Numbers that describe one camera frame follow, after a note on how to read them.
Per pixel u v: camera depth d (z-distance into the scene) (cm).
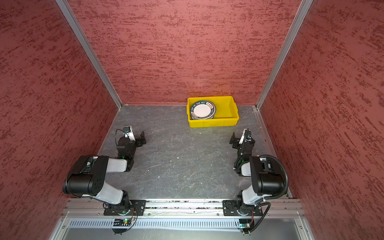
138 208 74
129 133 79
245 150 68
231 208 74
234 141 83
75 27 78
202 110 110
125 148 70
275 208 76
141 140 86
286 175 42
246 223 71
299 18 74
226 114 114
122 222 71
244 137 76
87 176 46
